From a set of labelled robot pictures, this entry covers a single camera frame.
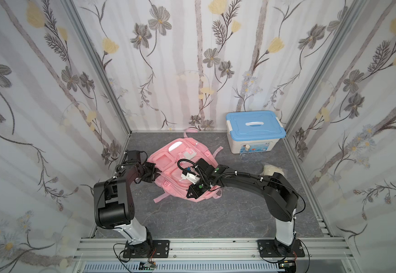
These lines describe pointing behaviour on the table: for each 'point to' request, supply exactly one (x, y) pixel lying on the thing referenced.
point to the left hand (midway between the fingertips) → (163, 167)
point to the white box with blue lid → (254, 131)
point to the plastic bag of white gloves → (270, 169)
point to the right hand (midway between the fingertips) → (189, 192)
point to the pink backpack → (165, 157)
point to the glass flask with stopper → (244, 154)
